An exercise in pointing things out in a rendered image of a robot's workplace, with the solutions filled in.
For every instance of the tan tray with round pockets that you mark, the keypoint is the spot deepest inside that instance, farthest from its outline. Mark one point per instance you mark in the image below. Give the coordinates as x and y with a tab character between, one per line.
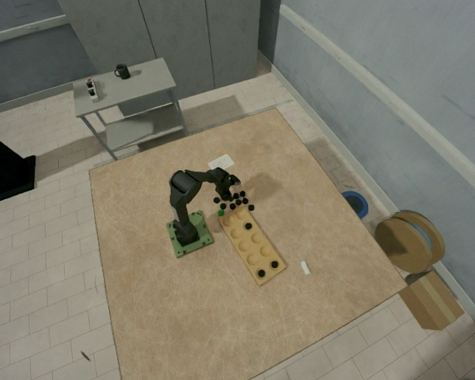
252	245

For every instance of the white sheet of paper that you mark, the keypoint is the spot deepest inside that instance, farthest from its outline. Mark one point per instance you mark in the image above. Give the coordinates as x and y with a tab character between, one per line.
222	162

